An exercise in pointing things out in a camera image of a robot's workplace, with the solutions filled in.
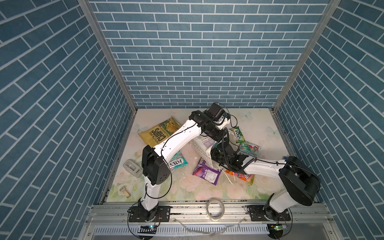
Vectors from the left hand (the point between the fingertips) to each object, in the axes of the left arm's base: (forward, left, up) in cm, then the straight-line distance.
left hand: (222, 137), depth 78 cm
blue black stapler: (-3, -43, -20) cm, 47 cm away
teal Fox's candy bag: (-5, +25, -19) cm, 32 cm away
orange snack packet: (-15, -16, -19) cm, 29 cm away
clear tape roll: (-34, +6, -20) cm, 40 cm away
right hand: (-1, +8, -14) cm, 16 cm away
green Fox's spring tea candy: (+14, -16, -18) cm, 28 cm away
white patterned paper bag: (-1, +11, -6) cm, 13 cm away
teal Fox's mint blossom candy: (+4, -21, -18) cm, 28 cm away
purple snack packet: (-12, +8, -19) cm, 23 cm away
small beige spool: (-19, +54, -21) cm, 61 cm away
